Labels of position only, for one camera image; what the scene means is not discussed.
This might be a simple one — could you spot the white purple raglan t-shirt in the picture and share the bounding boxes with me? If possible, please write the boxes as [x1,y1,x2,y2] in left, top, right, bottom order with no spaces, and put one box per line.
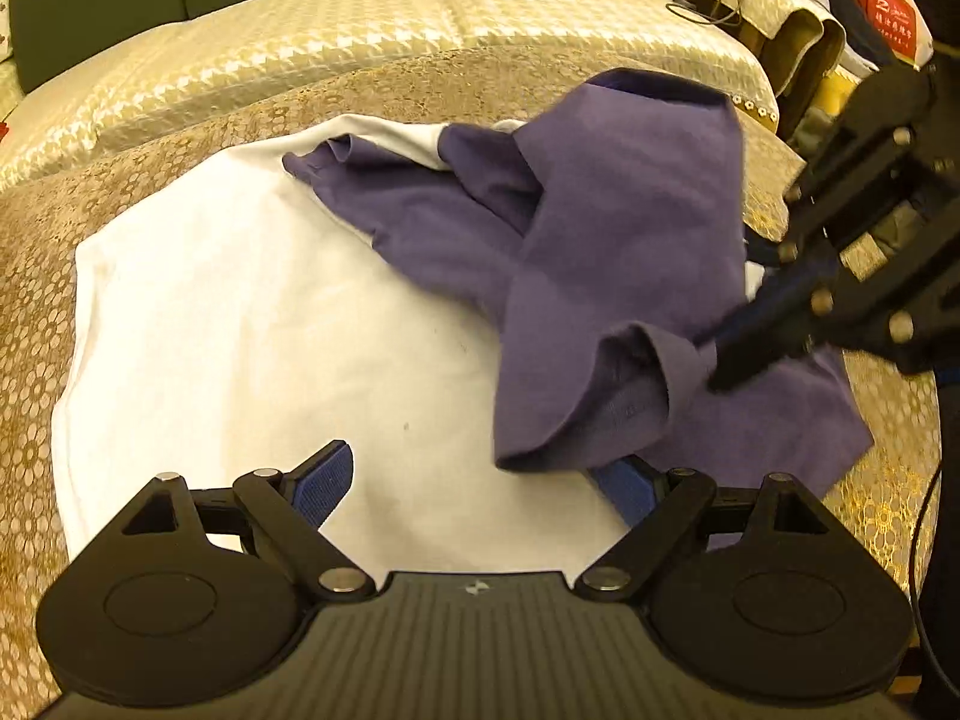
[52,68,872,577]

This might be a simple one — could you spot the cream covered side chair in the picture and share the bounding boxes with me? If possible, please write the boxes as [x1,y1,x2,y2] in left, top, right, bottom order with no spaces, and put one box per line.
[670,0,878,138]

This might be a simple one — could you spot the gold lace tablecloth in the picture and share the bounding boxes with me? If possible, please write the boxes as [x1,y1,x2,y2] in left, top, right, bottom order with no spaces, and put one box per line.
[2,46,940,718]

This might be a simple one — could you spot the red bag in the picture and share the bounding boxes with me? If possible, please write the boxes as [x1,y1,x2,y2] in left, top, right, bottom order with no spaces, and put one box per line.
[854,0,918,64]

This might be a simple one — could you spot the black cable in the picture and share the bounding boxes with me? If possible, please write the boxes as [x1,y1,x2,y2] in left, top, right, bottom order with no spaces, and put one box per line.
[904,455,947,691]

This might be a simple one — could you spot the green sofa with cream cover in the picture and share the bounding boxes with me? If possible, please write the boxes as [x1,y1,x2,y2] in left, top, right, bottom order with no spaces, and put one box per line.
[2,0,779,187]

